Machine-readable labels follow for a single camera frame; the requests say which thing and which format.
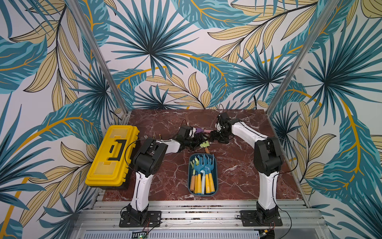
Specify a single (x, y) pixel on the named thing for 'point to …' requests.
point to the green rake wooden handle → (195, 162)
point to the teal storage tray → (215, 174)
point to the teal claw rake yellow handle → (206, 168)
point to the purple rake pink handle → (199, 130)
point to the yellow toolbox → (112, 168)
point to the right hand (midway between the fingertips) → (214, 140)
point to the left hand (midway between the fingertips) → (206, 142)
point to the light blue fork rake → (203, 179)
